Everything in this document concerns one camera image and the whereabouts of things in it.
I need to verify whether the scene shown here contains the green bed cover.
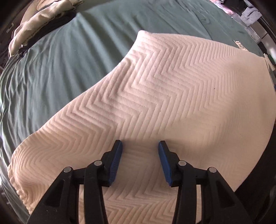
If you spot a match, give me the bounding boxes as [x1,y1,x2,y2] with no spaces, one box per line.
[1,1,262,222]

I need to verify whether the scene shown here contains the clothes pile beside bed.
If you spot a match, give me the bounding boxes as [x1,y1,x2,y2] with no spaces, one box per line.
[211,0,262,27]

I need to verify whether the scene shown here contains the beige cloth pile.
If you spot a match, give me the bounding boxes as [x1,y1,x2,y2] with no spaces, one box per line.
[8,0,83,56]

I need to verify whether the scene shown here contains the cream chevron knit pants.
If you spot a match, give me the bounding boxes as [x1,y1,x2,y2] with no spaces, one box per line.
[8,31,275,223]

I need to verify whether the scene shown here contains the small paper tag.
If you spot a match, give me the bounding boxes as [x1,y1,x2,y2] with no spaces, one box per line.
[233,40,248,51]

